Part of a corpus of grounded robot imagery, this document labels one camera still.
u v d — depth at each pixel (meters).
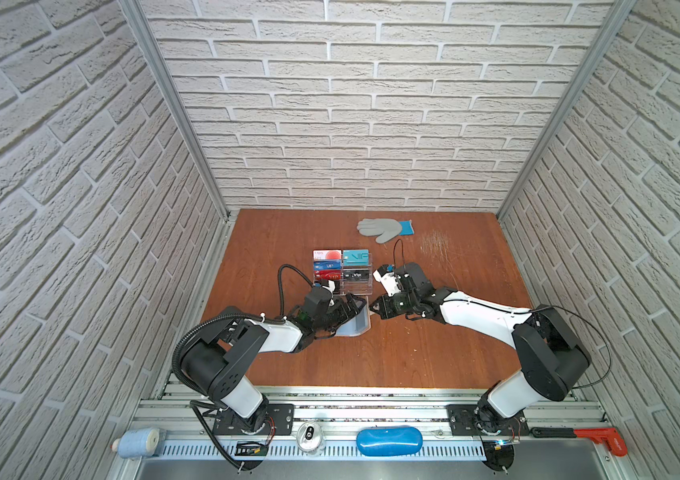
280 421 0.73
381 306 0.76
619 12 0.69
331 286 0.86
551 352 0.45
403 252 1.07
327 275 0.96
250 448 0.72
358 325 0.89
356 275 0.96
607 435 0.71
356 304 0.80
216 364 0.45
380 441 0.69
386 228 1.14
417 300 0.68
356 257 0.95
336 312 0.79
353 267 0.96
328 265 0.95
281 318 0.62
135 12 0.69
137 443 0.63
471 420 0.74
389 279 0.80
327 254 0.95
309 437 0.60
